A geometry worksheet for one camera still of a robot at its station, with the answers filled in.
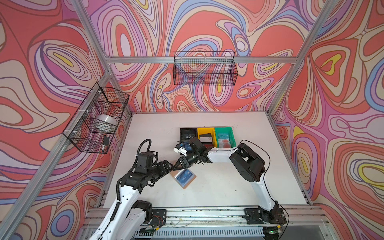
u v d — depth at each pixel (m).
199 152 0.77
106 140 0.73
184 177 0.86
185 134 1.05
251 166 0.56
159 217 0.72
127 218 0.58
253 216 0.73
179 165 0.85
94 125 0.72
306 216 0.76
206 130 0.99
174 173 0.86
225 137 1.02
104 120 0.72
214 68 0.96
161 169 0.69
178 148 0.84
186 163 0.78
